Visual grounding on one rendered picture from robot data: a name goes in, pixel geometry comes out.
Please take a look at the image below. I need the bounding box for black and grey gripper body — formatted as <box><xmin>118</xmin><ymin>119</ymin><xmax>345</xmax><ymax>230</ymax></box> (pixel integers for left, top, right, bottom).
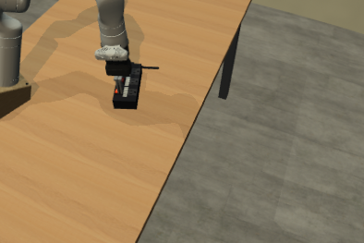
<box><xmin>94</xmin><ymin>27</ymin><xmax>132</xmax><ymax>77</ymax></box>

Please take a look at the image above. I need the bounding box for black power strip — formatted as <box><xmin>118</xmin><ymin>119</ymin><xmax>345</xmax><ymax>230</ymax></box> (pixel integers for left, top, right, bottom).
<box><xmin>113</xmin><ymin>64</ymin><xmax>159</xmax><ymax>109</ymax></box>

